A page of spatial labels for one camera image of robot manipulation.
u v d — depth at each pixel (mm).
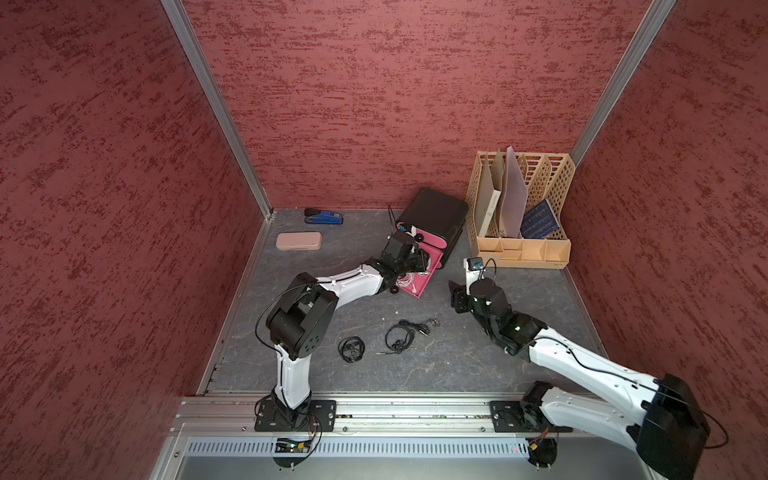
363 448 775
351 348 849
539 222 1029
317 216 1148
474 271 683
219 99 873
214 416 757
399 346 853
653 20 722
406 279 947
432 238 910
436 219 947
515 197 1004
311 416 735
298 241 1104
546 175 1033
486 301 578
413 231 856
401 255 728
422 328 893
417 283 943
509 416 739
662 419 393
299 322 494
